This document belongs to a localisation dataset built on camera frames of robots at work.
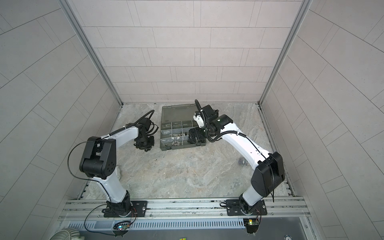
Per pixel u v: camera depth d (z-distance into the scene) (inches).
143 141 30.9
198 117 28.4
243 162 32.4
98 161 18.7
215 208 28.4
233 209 27.9
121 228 25.3
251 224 26.8
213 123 21.7
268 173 16.2
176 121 41.4
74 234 23.9
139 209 28.0
